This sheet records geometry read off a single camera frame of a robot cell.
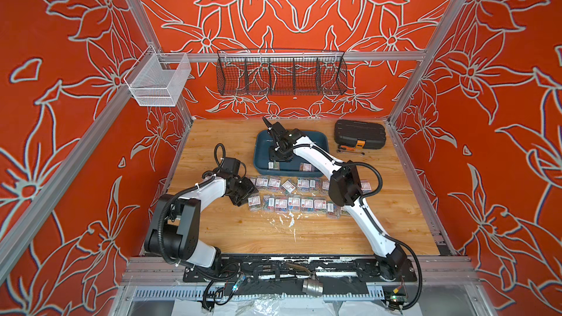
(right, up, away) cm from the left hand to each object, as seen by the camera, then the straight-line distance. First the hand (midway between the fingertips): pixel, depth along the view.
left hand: (255, 191), depth 90 cm
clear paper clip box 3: (+8, +3, +2) cm, 9 cm away
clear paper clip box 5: (+20, +3, +1) cm, 20 cm away
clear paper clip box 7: (+22, +10, +6) cm, 25 cm away
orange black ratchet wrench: (+50, +19, +14) cm, 55 cm away
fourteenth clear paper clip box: (+27, -5, -5) cm, 27 cm away
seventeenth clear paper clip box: (+6, -4, -4) cm, 8 cm away
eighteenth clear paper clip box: (0, -4, -3) cm, 5 cm away
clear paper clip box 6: (+24, +2, +2) cm, 25 cm away
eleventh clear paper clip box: (+16, -4, -4) cm, 17 cm away
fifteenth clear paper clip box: (+32, -6, -5) cm, 33 cm away
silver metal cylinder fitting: (+20, -24, -23) cm, 39 cm away
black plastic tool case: (+50, +25, +14) cm, 57 cm away
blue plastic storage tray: (+30, +23, +16) cm, 41 cm away
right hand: (+8, +15, +9) cm, 19 cm away
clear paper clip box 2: (+3, +3, +2) cm, 4 cm away
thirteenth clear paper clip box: (+21, -4, -5) cm, 22 cm away
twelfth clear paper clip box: (+11, -4, -5) cm, 12 cm away
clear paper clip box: (-1, +4, +2) cm, 5 cm away
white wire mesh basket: (-43, +48, +5) cm, 65 cm away
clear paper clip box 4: (+14, +2, +1) cm, 14 cm away
